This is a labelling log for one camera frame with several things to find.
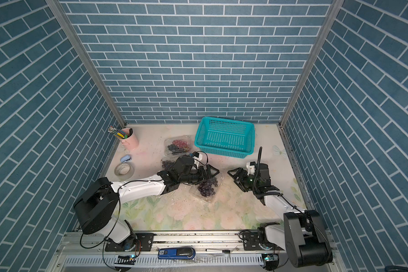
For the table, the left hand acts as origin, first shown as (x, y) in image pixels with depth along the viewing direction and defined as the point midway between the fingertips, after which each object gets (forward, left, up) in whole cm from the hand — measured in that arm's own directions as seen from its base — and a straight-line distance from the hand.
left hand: (218, 177), depth 80 cm
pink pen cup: (+27, +52, -4) cm, 59 cm away
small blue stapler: (+18, +55, -13) cm, 59 cm away
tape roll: (+11, +53, -14) cm, 56 cm away
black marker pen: (-28, 0, -15) cm, 31 cm away
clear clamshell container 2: (+21, +21, -9) cm, 31 cm away
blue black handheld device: (-29, +17, -9) cm, 35 cm away
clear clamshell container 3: (+13, +28, -8) cm, 32 cm away
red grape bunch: (+27, +21, -9) cm, 35 cm away
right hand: (+3, -7, -6) cm, 10 cm away
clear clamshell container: (-3, +6, -9) cm, 11 cm away
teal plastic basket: (+37, -7, -14) cm, 40 cm away
